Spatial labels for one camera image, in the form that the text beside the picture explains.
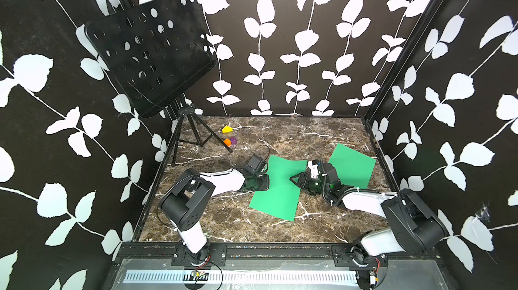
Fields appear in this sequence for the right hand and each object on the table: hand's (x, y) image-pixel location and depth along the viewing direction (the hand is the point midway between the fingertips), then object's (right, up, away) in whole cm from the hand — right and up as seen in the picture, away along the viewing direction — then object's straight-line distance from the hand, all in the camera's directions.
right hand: (291, 179), depth 88 cm
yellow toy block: (-34, +23, +27) cm, 49 cm away
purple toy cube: (-29, +17, +20) cm, 39 cm away
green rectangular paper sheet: (-4, -9, +1) cm, 10 cm away
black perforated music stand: (-90, +81, +55) cm, 133 cm away
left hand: (-10, -3, +5) cm, 11 cm away
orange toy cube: (-32, +16, +19) cm, 40 cm away
